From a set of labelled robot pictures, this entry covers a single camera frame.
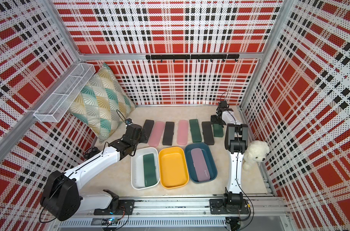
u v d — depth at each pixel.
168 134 1.03
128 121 0.74
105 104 0.89
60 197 0.40
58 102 0.72
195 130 1.07
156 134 1.04
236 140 0.64
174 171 0.86
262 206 0.76
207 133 1.02
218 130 1.04
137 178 0.83
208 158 0.90
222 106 0.91
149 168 0.86
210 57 0.89
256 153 0.73
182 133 1.06
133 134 0.64
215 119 1.02
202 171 0.85
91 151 0.86
